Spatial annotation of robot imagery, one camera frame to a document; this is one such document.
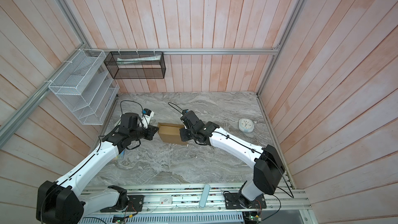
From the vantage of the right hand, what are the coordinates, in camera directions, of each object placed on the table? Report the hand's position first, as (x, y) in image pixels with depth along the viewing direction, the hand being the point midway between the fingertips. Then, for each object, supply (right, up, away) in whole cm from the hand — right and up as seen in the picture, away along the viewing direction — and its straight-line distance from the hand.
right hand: (182, 132), depth 81 cm
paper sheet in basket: (-37, +41, +8) cm, 55 cm away
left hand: (-13, 0, 0) cm, 13 cm away
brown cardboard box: (-7, -1, +4) cm, 8 cm away
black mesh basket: (-34, +43, +23) cm, 60 cm away
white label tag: (-7, -32, -8) cm, 34 cm away
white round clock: (+41, +2, +19) cm, 45 cm away
